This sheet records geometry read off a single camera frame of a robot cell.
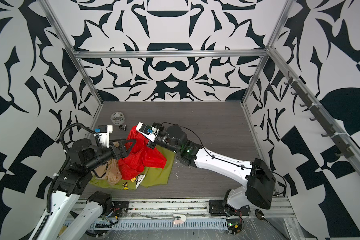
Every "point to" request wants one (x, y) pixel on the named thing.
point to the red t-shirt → (140, 156)
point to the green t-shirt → (152, 177)
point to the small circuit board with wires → (235, 226)
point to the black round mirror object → (259, 214)
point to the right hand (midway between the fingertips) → (139, 125)
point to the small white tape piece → (182, 216)
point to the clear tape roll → (117, 118)
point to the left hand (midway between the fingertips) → (130, 138)
